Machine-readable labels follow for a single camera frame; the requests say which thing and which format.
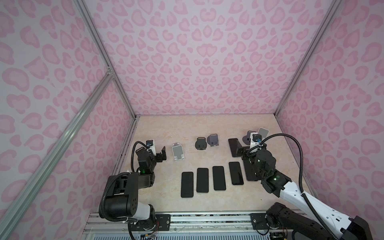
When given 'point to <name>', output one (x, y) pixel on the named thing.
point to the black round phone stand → (201, 143)
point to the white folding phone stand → (264, 132)
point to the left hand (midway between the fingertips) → (157, 145)
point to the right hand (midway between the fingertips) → (246, 139)
